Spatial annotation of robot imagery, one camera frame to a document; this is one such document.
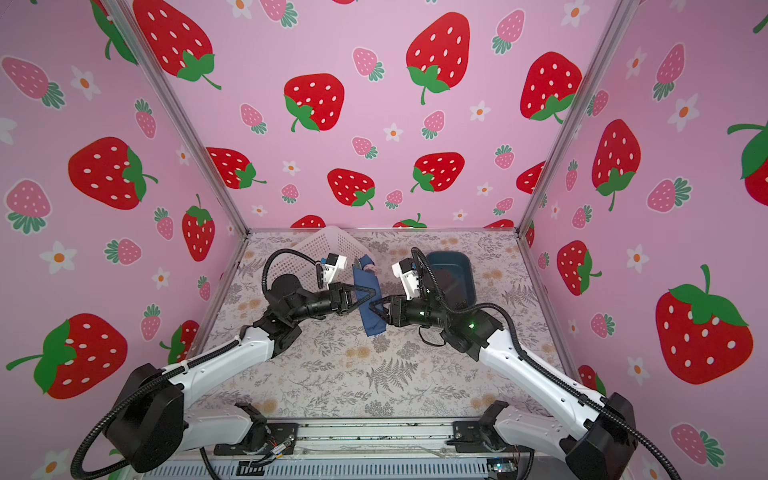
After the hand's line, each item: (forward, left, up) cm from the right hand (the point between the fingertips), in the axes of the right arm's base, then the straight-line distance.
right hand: (370, 307), depth 67 cm
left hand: (+1, -1, +2) cm, 2 cm away
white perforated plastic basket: (+38, +26, -21) cm, 51 cm away
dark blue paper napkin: (+6, +1, +2) cm, 7 cm away
